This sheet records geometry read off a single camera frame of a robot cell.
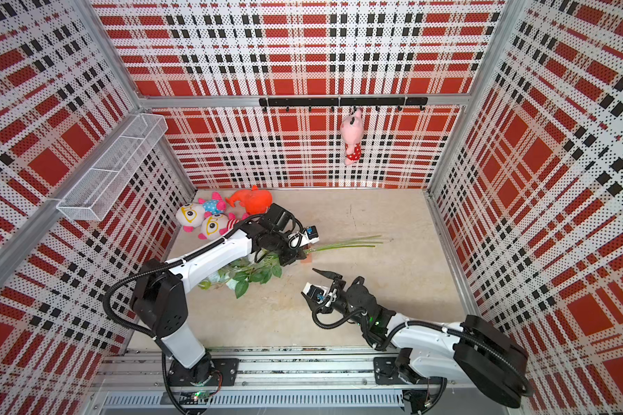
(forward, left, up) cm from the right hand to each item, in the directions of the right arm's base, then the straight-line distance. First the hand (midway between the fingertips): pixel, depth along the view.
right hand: (316, 276), depth 77 cm
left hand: (+10, +4, -2) cm, 11 cm away
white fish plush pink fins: (+25, +41, -7) cm, 48 cm away
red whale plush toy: (+39, +28, -8) cm, 48 cm away
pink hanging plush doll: (+47, -13, +21) cm, 53 cm away
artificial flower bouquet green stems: (-1, +22, +3) cm, 22 cm away
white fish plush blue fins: (+32, +53, -8) cm, 62 cm away
